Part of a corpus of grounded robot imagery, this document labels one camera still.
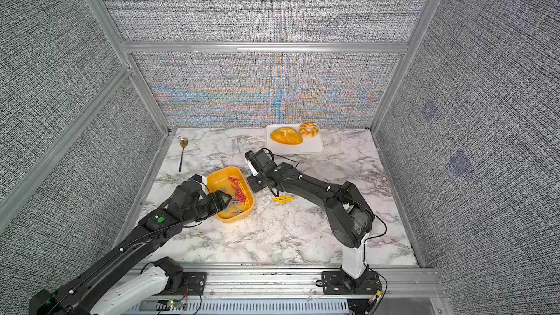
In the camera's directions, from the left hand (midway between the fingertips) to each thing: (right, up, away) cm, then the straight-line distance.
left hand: (230, 199), depth 77 cm
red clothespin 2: (0, -2, +17) cm, 17 cm away
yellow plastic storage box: (-4, +3, +23) cm, 23 cm away
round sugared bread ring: (+33, +28, +42) cm, 61 cm away
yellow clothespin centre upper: (+22, -4, +17) cm, 28 cm away
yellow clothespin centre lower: (+18, -4, +16) cm, 25 cm away
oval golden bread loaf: (+21, +25, +35) cm, 48 cm away
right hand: (+7, +8, +10) cm, 15 cm away
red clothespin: (-4, +4, +23) cm, 24 cm away
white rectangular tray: (+31, +24, +39) cm, 55 cm away
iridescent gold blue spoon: (-33, +21, +36) cm, 53 cm away
